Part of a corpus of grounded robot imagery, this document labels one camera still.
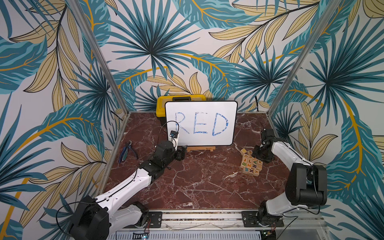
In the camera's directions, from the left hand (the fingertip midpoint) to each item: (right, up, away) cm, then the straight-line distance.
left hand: (181, 146), depth 81 cm
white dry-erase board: (+12, +13, +7) cm, 19 cm away
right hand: (+46, -7, +10) cm, 47 cm away
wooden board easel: (+7, -3, +14) cm, 16 cm away
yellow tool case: (-16, +30, +24) cm, 41 cm away
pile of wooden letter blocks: (+41, -13, +9) cm, 44 cm away
